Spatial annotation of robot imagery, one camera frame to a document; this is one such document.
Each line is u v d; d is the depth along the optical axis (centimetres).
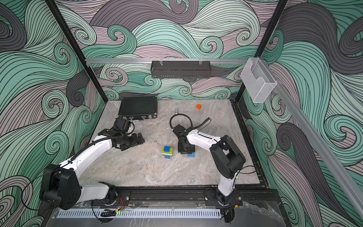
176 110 110
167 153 84
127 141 71
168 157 87
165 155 86
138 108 111
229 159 47
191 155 89
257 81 78
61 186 40
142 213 70
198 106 116
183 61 95
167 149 80
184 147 76
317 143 51
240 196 74
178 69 94
